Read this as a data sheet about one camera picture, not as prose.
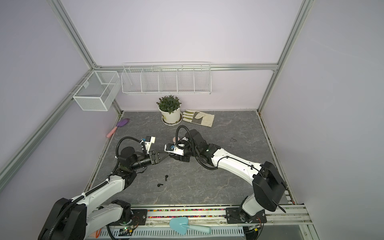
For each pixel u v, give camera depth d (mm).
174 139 1021
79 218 405
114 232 707
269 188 424
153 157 691
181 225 714
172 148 636
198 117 1157
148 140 731
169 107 1017
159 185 842
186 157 704
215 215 755
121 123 1124
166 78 991
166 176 870
